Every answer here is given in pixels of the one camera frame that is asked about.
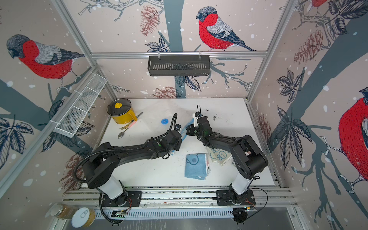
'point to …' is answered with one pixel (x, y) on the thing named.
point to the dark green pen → (139, 114)
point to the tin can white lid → (83, 217)
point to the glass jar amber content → (63, 211)
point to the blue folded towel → (197, 166)
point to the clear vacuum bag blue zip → (189, 124)
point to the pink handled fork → (132, 122)
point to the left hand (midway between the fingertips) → (180, 136)
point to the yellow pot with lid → (120, 109)
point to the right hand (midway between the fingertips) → (186, 125)
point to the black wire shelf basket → (179, 66)
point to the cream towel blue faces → (219, 156)
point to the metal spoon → (120, 135)
